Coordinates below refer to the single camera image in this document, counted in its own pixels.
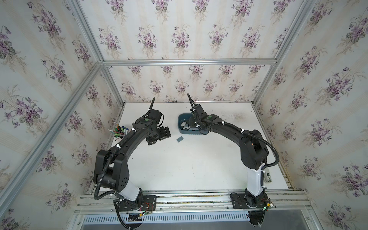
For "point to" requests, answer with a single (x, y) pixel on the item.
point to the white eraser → (183, 123)
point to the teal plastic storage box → (185, 130)
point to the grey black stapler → (267, 178)
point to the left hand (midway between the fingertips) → (164, 138)
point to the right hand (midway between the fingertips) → (194, 122)
